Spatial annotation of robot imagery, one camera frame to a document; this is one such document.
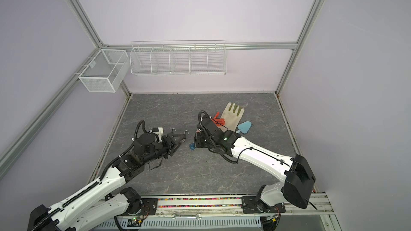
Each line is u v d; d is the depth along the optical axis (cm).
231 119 105
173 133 99
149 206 74
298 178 40
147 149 58
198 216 72
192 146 93
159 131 72
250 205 74
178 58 99
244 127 101
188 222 71
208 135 57
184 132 99
